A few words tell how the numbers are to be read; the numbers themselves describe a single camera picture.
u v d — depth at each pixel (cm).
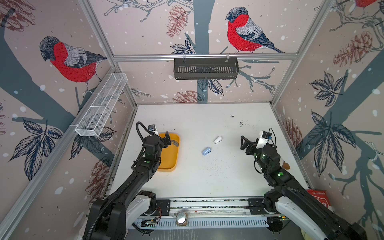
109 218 39
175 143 98
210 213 73
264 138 67
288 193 53
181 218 67
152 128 72
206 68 104
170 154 86
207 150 92
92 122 71
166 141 76
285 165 86
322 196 74
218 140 97
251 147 70
